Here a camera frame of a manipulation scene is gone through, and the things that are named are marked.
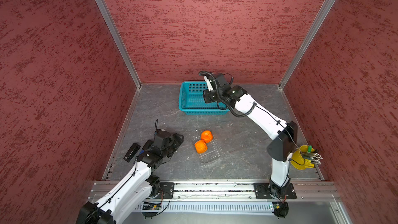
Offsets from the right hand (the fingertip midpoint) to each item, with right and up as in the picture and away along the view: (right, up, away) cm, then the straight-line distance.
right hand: (204, 97), depth 83 cm
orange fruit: (+1, -22, +5) cm, 23 cm away
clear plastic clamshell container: (+6, -30, +5) cm, 31 cm away
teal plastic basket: (-9, -3, +27) cm, 29 cm away
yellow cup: (+47, -32, -7) cm, 58 cm away
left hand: (-13, -25, +1) cm, 29 cm away
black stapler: (-40, -31, 0) cm, 50 cm away
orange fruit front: (-2, -27, +1) cm, 27 cm away
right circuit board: (+35, -52, -12) cm, 64 cm away
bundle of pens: (+49, -27, -15) cm, 58 cm away
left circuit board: (-25, -52, -11) cm, 59 cm away
